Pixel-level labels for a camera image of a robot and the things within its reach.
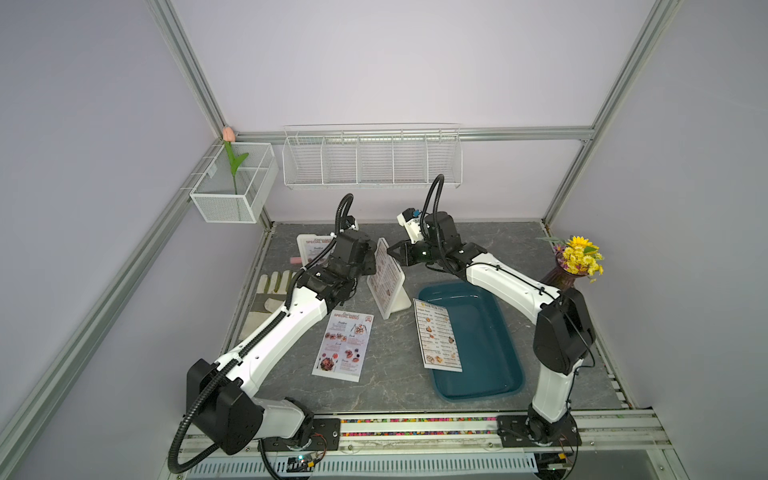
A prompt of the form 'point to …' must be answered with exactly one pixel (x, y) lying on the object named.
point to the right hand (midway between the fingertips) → (386, 249)
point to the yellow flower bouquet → (578, 255)
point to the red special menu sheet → (345, 345)
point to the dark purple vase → (561, 278)
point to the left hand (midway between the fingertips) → (364, 253)
